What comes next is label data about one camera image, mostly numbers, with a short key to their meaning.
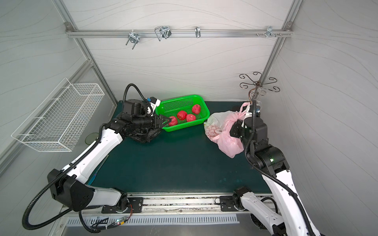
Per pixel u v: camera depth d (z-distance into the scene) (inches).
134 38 30.0
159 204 29.5
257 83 34.8
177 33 30.8
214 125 38.1
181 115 41.2
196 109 43.2
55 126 26.4
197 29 28.3
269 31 30.1
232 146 23.3
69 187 15.2
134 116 23.3
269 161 15.7
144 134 37.9
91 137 33.9
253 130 16.2
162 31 30.1
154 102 26.6
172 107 42.6
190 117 40.5
